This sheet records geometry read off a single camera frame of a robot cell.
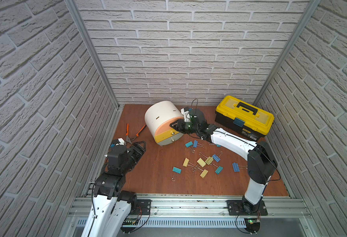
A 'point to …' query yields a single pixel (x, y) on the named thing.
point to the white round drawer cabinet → (158, 117)
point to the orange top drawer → (165, 125)
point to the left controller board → (129, 229)
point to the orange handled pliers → (129, 139)
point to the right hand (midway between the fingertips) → (172, 124)
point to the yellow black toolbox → (235, 116)
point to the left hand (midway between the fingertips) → (145, 142)
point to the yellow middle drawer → (160, 137)
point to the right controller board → (252, 224)
